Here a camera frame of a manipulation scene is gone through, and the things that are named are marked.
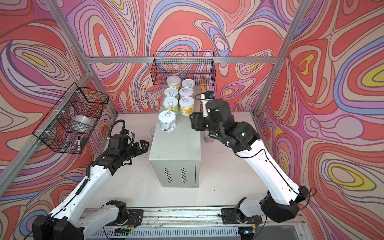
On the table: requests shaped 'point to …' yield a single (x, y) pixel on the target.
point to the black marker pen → (79, 148)
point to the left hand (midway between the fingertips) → (144, 144)
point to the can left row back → (152, 131)
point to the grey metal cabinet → (175, 155)
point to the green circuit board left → (122, 230)
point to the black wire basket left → (69, 124)
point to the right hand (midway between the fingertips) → (199, 119)
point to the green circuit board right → (251, 230)
